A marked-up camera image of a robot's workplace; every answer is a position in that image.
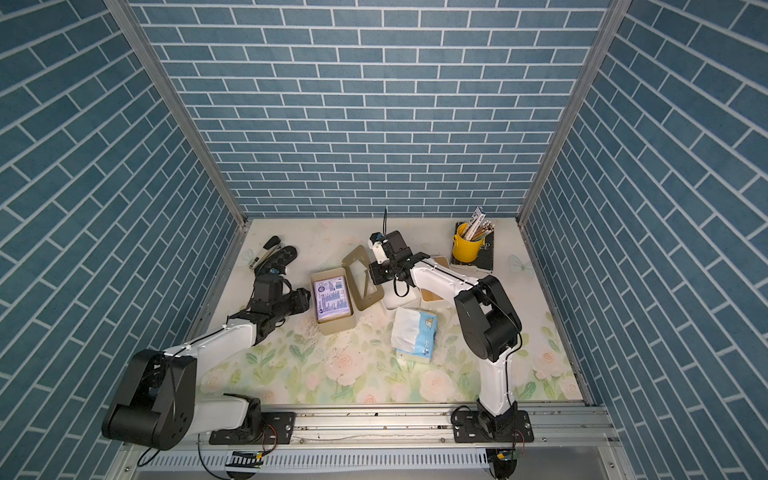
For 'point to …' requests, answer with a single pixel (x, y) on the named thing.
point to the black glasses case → (276, 264)
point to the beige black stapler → (270, 247)
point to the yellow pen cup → (465, 250)
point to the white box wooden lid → (435, 285)
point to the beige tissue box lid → (350, 258)
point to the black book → (485, 257)
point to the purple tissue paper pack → (332, 297)
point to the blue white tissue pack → (413, 333)
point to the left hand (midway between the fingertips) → (310, 294)
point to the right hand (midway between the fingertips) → (374, 271)
